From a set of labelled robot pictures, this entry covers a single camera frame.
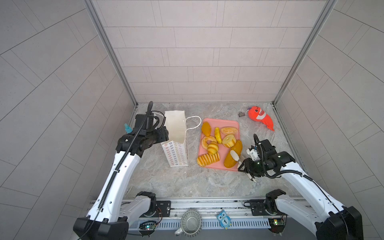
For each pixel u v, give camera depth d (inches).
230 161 32.2
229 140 35.0
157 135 24.3
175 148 28.0
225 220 26.3
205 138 37.0
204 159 32.7
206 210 28.3
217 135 36.7
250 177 26.4
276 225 26.7
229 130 37.2
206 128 38.5
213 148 33.5
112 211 14.2
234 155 32.3
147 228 25.4
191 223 26.5
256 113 40.1
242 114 42.8
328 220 14.8
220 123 41.7
